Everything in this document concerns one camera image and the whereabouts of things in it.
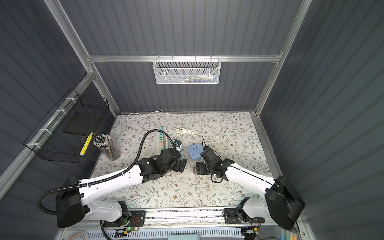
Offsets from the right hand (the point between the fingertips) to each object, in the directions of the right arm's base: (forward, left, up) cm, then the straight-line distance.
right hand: (202, 168), depth 85 cm
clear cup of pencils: (+9, +55, +14) cm, 57 cm away
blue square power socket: (+14, +4, -3) cm, 15 cm away
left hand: (+2, +12, +10) cm, 16 cm away
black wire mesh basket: (+6, +68, +25) cm, 73 cm away
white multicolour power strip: (+20, +26, +3) cm, 33 cm away
